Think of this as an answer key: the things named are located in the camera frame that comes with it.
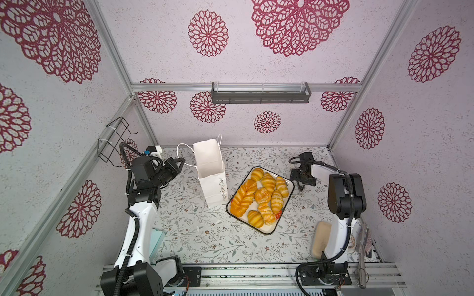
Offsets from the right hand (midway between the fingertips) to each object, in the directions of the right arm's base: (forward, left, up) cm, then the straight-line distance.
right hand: (301, 176), depth 104 cm
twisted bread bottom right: (-26, +21, +3) cm, 34 cm away
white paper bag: (-3, +50, +6) cm, 51 cm away
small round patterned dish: (-36, -16, -2) cm, 40 cm away
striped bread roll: (-6, +19, +2) cm, 20 cm away
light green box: (-39, +70, +4) cm, 80 cm away
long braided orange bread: (-16, +33, +2) cm, 36 cm away
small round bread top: (-1, +25, +2) cm, 25 cm away
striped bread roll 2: (-8, +12, +1) cm, 14 cm away
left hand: (-15, +57, +28) cm, 65 cm away
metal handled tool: (-50, -14, 0) cm, 52 cm away
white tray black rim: (-31, +22, 0) cm, 38 cm away
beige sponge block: (-35, -2, +1) cm, 35 cm away
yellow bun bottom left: (-28, +27, +3) cm, 39 cm away
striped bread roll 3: (-18, +16, +3) cm, 24 cm away
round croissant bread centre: (-15, +23, +4) cm, 28 cm away
